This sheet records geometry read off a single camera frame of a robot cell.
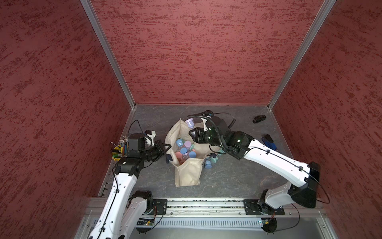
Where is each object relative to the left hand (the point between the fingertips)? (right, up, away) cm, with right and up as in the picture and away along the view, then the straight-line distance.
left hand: (171, 149), depth 73 cm
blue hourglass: (+3, 0, +17) cm, 17 cm away
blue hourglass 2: (+10, -5, +11) cm, 16 cm away
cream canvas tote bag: (+8, -14, +6) cm, 17 cm away
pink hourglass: (+2, -7, +14) cm, 15 cm away
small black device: (+63, +15, +41) cm, 76 cm away
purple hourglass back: (+10, +13, -6) cm, 18 cm away
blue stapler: (+61, 0, +25) cm, 66 cm away
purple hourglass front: (+8, 0, +14) cm, 16 cm away
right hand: (+11, +7, -3) cm, 13 cm away
